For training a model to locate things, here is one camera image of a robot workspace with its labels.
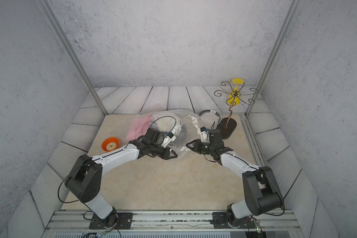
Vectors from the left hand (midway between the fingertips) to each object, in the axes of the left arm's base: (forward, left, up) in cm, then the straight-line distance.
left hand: (178, 156), depth 82 cm
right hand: (+6, -5, +2) cm, 8 cm away
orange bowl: (+19, +46, -9) cm, 51 cm away
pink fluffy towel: (+28, +28, -6) cm, 40 cm away
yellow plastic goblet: (+29, -34, +17) cm, 48 cm away
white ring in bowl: (+15, +45, -10) cm, 48 cm away
